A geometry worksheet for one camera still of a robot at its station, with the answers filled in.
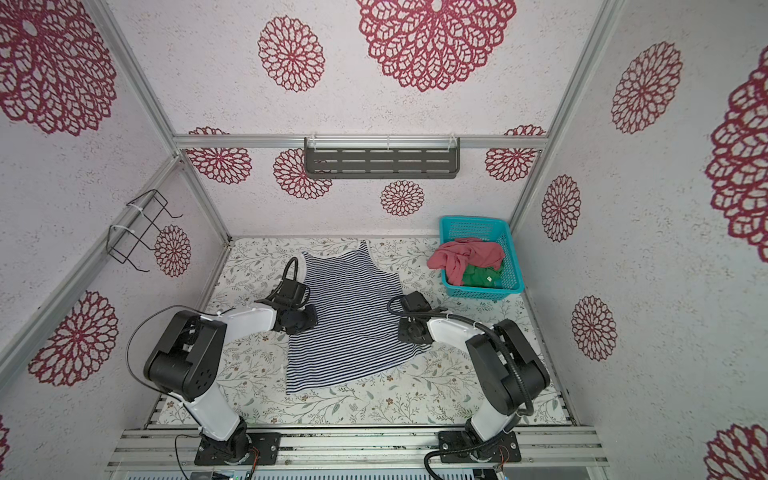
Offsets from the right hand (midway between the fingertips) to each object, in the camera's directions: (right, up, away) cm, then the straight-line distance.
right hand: (407, 330), depth 95 cm
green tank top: (+27, +17, +8) cm, 32 cm away
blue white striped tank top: (-16, 0, +2) cm, 16 cm away
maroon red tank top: (+15, +24, +2) cm, 28 cm away
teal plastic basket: (+36, +35, +20) cm, 54 cm away
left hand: (-29, 0, +2) cm, 29 cm away
